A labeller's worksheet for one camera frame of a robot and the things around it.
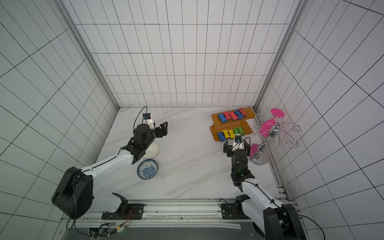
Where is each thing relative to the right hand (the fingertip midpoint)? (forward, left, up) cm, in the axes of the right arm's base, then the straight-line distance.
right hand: (231, 139), depth 84 cm
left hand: (+4, +42, +5) cm, 42 cm away
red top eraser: (+17, +1, +1) cm, 17 cm away
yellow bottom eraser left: (+12, 0, -11) cm, 16 cm away
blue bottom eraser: (+9, +4, -12) cm, 16 cm away
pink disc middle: (0, -16, +11) cm, 19 cm away
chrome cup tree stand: (-3, -19, -9) cm, 21 cm away
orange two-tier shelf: (+12, +1, -1) cm, 12 cm away
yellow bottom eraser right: (+11, -3, -12) cm, 17 cm away
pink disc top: (+9, -23, +14) cm, 28 cm away
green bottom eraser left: (+15, -7, -12) cm, 20 cm away
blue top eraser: (+14, +5, +1) cm, 15 cm away
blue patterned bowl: (-16, +49, -12) cm, 52 cm away
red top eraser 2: (+18, -3, +1) cm, 18 cm away
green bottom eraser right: (+15, -11, -12) cm, 22 cm away
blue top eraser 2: (+18, -7, +1) cm, 19 cm away
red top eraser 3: (+21, -9, +1) cm, 23 cm away
